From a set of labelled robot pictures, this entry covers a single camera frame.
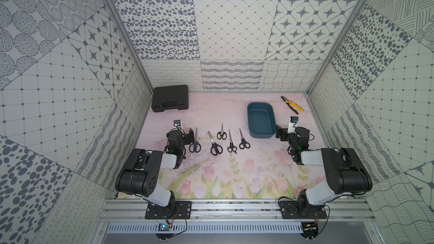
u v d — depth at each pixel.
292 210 0.74
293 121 0.82
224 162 0.89
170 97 1.15
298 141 0.73
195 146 0.95
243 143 0.95
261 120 1.06
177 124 0.81
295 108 1.12
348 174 0.45
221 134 0.99
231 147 0.93
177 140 0.72
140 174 0.45
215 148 0.93
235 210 0.76
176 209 0.73
